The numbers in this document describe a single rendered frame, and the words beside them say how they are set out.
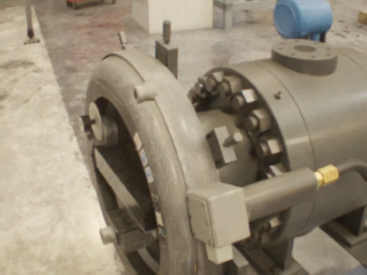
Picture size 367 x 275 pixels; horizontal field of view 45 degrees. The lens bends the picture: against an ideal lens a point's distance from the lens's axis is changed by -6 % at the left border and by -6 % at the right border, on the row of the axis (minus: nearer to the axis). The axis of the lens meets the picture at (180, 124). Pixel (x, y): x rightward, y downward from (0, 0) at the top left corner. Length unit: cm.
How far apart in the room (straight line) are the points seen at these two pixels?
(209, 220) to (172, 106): 27
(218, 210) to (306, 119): 47
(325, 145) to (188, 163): 45
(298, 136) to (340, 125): 16
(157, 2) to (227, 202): 422
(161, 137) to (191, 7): 422
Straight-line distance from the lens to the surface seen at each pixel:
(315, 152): 128
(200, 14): 523
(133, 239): 118
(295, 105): 128
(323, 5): 174
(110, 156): 134
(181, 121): 101
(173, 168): 99
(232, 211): 92
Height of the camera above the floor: 135
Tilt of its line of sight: 26 degrees down
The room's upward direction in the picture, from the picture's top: 1 degrees counter-clockwise
